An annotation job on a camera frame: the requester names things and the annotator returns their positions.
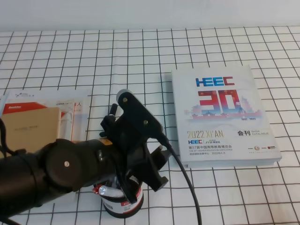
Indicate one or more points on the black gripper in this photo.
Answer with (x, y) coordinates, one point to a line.
(132, 157)

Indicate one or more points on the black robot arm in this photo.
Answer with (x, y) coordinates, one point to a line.
(29, 180)

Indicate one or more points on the white flashlight pen red clip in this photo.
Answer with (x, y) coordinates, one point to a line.
(106, 191)

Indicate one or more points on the black mesh pen holder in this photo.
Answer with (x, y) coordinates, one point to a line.
(121, 207)

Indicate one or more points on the white marker black cap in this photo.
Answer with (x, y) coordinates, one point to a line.
(113, 110)

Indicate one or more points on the white brochure stack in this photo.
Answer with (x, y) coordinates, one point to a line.
(80, 98)

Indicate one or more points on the white HEEC catalogue book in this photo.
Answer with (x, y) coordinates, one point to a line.
(220, 118)

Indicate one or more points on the tan kraft notebook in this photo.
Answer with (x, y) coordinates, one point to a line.
(32, 130)

